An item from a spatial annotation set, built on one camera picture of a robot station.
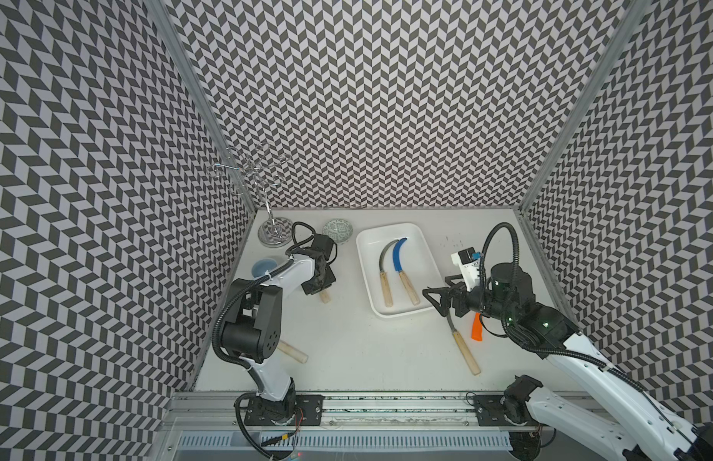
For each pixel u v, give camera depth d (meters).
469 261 0.60
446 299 0.62
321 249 0.79
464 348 0.84
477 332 0.86
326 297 0.89
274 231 1.11
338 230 1.09
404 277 0.99
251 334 0.47
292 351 0.82
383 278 0.97
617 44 0.71
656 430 0.39
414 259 1.02
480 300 0.59
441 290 0.61
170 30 0.74
